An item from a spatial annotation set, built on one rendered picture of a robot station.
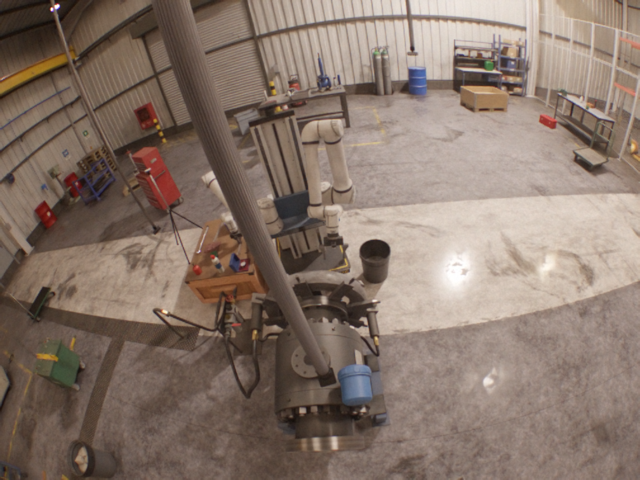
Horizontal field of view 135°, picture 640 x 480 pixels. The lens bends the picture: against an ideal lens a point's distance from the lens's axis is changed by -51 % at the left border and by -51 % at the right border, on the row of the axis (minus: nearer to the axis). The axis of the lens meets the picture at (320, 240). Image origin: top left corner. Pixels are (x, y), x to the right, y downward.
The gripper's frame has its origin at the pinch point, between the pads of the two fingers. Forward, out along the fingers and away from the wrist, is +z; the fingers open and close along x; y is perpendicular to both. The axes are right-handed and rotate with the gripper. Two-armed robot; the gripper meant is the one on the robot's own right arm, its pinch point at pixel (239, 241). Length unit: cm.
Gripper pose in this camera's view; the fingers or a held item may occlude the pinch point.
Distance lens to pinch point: 299.4
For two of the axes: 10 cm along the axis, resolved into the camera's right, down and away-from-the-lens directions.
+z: 1.7, 7.1, 6.8
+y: 1.0, 6.8, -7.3
